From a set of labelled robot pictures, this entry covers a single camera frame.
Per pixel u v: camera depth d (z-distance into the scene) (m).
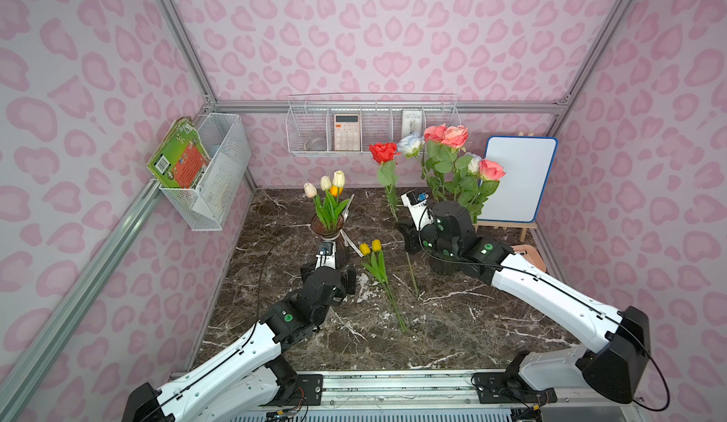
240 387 0.56
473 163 0.77
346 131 0.93
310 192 0.81
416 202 0.62
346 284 0.70
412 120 0.91
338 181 0.75
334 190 0.79
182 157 0.72
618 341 0.40
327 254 0.64
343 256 0.93
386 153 0.69
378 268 0.95
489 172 0.75
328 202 0.80
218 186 0.84
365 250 0.98
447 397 0.72
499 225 1.01
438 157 0.77
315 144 0.93
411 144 0.75
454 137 0.71
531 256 0.97
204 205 0.72
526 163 0.87
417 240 0.64
